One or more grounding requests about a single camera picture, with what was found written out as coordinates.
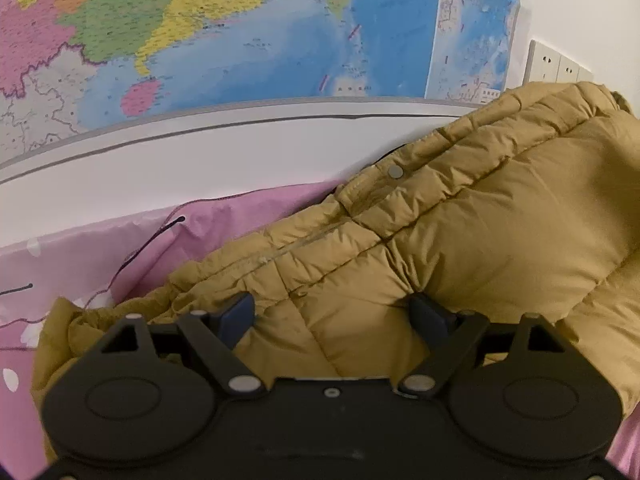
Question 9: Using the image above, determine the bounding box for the tan puffer jacket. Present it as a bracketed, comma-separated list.
[30, 80, 640, 463]

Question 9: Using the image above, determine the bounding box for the pink floral bed sheet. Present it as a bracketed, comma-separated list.
[1, 182, 639, 479]

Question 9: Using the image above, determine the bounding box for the white bed headboard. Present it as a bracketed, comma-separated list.
[1, 98, 472, 246]

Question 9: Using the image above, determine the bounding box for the white wall socket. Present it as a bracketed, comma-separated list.
[555, 55, 593, 82]
[523, 39, 562, 84]

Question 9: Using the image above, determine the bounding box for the colourful wall map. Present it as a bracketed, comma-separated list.
[1, 0, 520, 162]

